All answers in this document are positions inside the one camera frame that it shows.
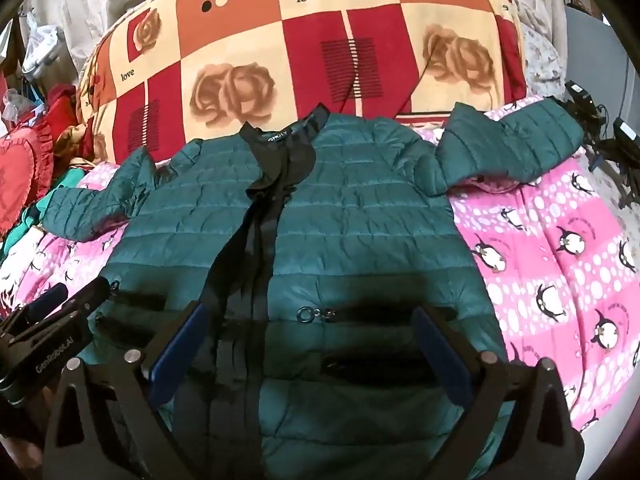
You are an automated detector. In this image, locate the red and gold cloth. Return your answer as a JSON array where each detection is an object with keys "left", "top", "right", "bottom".
[{"left": 46, "top": 84, "right": 96, "bottom": 163}]

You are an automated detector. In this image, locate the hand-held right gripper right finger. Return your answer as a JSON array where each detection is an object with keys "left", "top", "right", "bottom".
[{"left": 410, "top": 305, "right": 587, "bottom": 480}]

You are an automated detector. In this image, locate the grey panel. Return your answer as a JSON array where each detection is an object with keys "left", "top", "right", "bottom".
[{"left": 565, "top": 7, "right": 632, "bottom": 128}]

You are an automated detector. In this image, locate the red heart-shaped cushion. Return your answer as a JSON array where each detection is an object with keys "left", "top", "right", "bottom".
[{"left": 0, "top": 124, "right": 57, "bottom": 237}]

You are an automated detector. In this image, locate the rose-patterned red cream quilt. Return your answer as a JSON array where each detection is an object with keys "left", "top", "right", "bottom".
[{"left": 75, "top": 0, "right": 528, "bottom": 166}]

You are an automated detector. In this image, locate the teal puffer jacket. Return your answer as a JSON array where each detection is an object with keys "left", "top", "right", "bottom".
[{"left": 41, "top": 97, "right": 586, "bottom": 480}]

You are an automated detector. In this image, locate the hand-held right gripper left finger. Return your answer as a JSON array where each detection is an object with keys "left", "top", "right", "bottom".
[{"left": 42, "top": 302, "right": 211, "bottom": 480}]

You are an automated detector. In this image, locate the metal pot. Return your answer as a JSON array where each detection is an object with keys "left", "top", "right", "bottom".
[{"left": 20, "top": 39, "right": 69, "bottom": 82}]

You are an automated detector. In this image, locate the white curtain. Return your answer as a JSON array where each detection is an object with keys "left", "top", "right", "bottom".
[{"left": 20, "top": 0, "right": 168, "bottom": 78}]

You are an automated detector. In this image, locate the pink penguin blanket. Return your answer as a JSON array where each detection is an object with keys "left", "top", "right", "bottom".
[{"left": 0, "top": 95, "right": 640, "bottom": 433}]

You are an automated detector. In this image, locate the pale floral pillow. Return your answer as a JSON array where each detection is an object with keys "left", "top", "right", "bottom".
[{"left": 500, "top": 0, "right": 572, "bottom": 102}]

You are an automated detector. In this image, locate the black charger device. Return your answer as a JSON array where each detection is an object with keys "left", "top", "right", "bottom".
[
  {"left": 564, "top": 79, "right": 607, "bottom": 122},
  {"left": 597, "top": 116, "right": 640, "bottom": 173}
]

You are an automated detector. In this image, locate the turquoise cloth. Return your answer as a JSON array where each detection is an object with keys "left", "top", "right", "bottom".
[{"left": 4, "top": 169, "right": 68, "bottom": 248}]

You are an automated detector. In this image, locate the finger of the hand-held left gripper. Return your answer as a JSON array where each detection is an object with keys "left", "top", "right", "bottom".
[
  {"left": 47, "top": 276, "right": 111, "bottom": 323},
  {"left": 22, "top": 282, "right": 70, "bottom": 323}
]

